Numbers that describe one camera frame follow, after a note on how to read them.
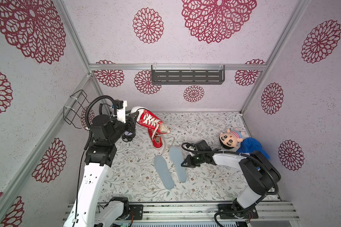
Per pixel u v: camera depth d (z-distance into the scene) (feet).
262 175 1.53
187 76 3.22
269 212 2.48
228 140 3.08
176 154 3.15
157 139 3.35
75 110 2.50
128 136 3.37
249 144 3.15
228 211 2.39
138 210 2.40
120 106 1.67
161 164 2.99
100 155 1.48
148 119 2.22
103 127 1.48
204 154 2.38
